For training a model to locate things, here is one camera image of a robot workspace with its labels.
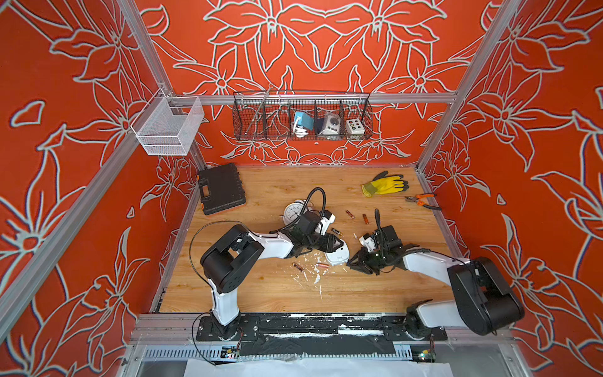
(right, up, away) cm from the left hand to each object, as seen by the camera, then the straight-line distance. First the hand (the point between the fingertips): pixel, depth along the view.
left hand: (341, 242), depth 86 cm
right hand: (+1, -8, -2) cm, 8 cm away
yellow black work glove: (+24, +22, +24) cm, 41 cm away
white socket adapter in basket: (-3, +46, +5) cm, 46 cm away
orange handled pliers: (+37, +15, +18) cm, 44 cm away
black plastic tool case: (-51, +20, +17) cm, 58 cm away
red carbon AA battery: (-7, -8, 0) cm, 11 cm away
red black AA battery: (-16, -9, 0) cm, 19 cm away
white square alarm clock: (-1, -5, -1) cm, 5 cm away
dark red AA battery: (+8, +8, +14) cm, 18 cm away
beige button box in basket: (+7, +46, +9) cm, 47 cm away
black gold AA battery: (0, +3, +9) cm, 9 cm away
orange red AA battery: (+13, +7, +14) cm, 20 cm away
